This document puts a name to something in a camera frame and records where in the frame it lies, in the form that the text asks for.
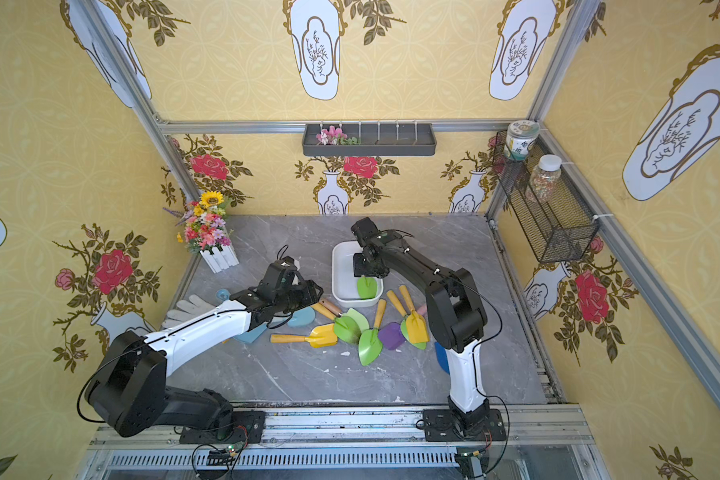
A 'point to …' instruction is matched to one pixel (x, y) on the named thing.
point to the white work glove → (185, 310)
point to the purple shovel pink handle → (390, 332)
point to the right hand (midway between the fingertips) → (372, 264)
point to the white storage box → (345, 290)
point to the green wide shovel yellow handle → (345, 327)
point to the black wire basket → (555, 209)
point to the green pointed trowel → (371, 341)
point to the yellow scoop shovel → (321, 336)
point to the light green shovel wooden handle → (360, 320)
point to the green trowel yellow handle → (367, 287)
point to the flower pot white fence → (204, 229)
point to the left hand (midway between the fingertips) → (309, 289)
